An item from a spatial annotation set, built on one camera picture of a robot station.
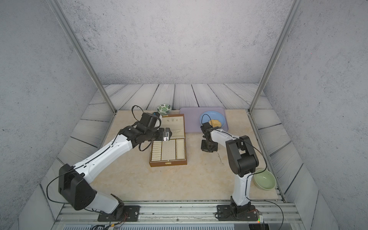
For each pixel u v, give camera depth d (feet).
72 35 2.60
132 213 2.39
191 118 3.65
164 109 3.94
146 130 2.00
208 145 2.73
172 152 2.98
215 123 3.52
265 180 2.71
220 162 3.00
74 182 1.32
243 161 1.70
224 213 2.38
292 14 2.39
